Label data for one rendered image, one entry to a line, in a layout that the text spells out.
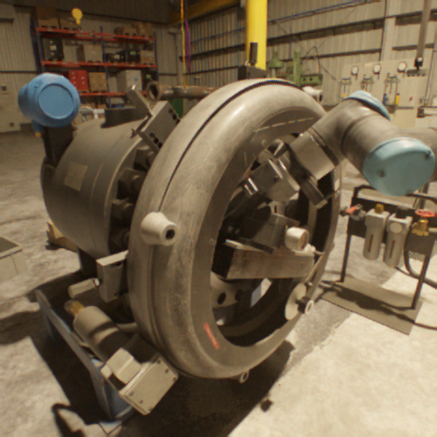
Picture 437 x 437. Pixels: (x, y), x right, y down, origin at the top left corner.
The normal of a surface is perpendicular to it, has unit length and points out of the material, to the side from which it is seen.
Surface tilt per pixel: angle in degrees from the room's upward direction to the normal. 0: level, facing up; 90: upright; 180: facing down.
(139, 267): 78
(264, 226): 65
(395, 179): 109
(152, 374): 90
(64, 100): 90
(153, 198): 60
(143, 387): 90
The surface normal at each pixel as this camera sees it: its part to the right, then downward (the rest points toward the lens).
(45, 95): 0.72, 0.24
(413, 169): 0.07, 0.65
